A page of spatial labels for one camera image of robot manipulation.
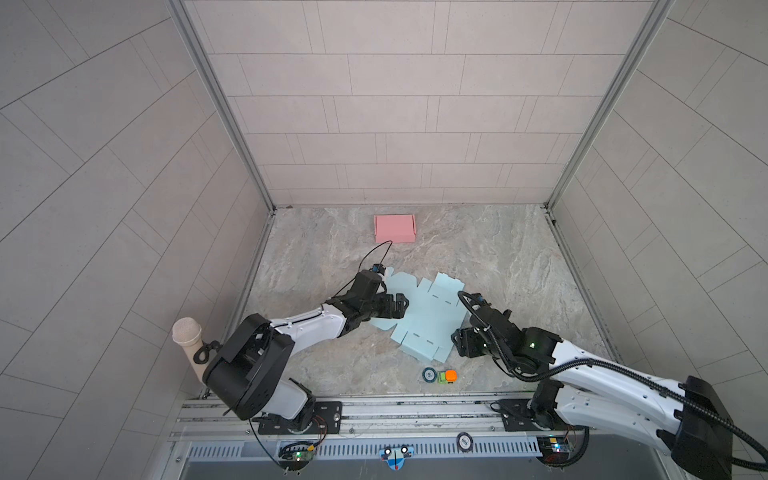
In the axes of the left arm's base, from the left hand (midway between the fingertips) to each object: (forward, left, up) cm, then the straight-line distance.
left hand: (404, 300), depth 87 cm
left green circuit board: (-36, +24, -1) cm, 44 cm away
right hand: (-12, -14, +1) cm, 19 cm away
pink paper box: (+28, +2, -1) cm, 28 cm away
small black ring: (-19, -6, -3) cm, 21 cm away
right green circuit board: (-35, -34, -3) cm, 49 cm away
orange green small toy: (-20, -11, -1) cm, 23 cm away
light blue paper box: (-1, -9, -6) cm, 11 cm away
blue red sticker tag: (-37, +2, -2) cm, 37 cm away
